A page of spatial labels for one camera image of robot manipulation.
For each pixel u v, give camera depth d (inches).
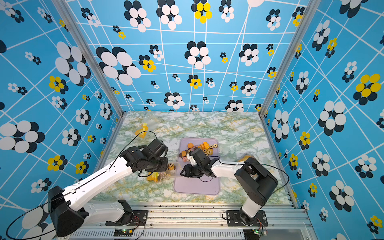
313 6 26.6
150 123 42.5
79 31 30.4
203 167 27.3
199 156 28.1
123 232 28.4
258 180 19.0
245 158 36.5
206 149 38.8
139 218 28.6
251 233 27.6
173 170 34.9
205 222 28.5
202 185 33.4
